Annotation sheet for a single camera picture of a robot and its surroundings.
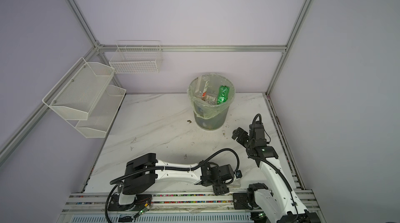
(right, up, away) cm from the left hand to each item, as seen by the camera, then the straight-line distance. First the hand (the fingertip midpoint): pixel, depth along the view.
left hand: (223, 182), depth 78 cm
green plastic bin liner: (-6, +46, +14) cm, 49 cm away
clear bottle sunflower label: (-12, +52, +16) cm, 55 cm away
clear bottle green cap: (+6, +1, -4) cm, 7 cm away
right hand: (+8, +24, +4) cm, 25 cm away
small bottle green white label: (-6, +43, +11) cm, 45 cm away
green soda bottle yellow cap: (+1, +46, +8) cm, 47 cm away
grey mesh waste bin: (-1, +29, +17) cm, 33 cm away
